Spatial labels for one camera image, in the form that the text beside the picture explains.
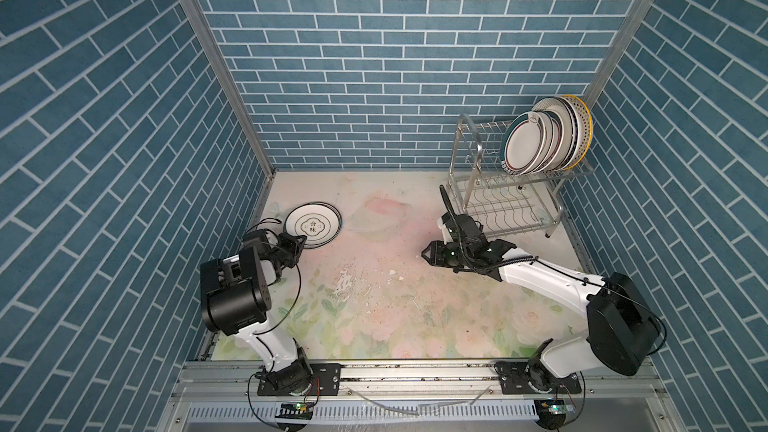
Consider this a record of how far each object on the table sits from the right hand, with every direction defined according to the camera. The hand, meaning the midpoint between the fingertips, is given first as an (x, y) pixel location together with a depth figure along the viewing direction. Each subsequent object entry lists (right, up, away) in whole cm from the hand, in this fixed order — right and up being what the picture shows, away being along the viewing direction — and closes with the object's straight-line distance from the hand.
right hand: (427, 254), depth 85 cm
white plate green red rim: (+27, +32, -1) cm, 42 cm away
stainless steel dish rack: (+27, +15, +20) cm, 37 cm away
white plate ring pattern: (-36, +8, +17) cm, 40 cm away
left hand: (-36, +5, +10) cm, 38 cm away
